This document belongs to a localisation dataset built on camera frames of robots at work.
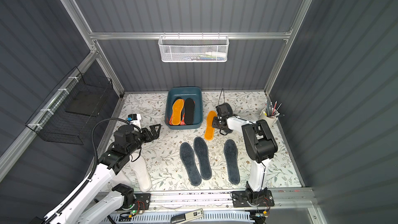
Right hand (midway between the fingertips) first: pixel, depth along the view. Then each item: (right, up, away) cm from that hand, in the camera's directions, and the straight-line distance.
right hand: (218, 123), depth 100 cm
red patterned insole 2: (-31, 0, -1) cm, 31 cm away
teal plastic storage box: (-16, +21, +17) cm, 31 cm away
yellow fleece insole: (-28, +11, +8) cm, 31 cm away
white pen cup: (+32, +5, -4) cm, 33 cm away
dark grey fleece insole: (-19, -18, -13) cm, 29 cm away
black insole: (-20, +8, +8) cm, 23 cm away
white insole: (-45, -21, -16) cm, 52 cm away
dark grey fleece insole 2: (-11, -13, -9) cm, 20 cm away
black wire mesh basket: (-75, +7, -28) cm, 81 cm away
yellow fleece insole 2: (-6, -6, -3) cm, 9 cm away
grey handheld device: (-17, -37, -34) cm, 53 cm away
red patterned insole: (-23, 0, +1) cm, 23 cm away
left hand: (-34, 0, -24) cm, 42 cm away
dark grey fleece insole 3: (+6, -16, -11) cm, 20 cm away
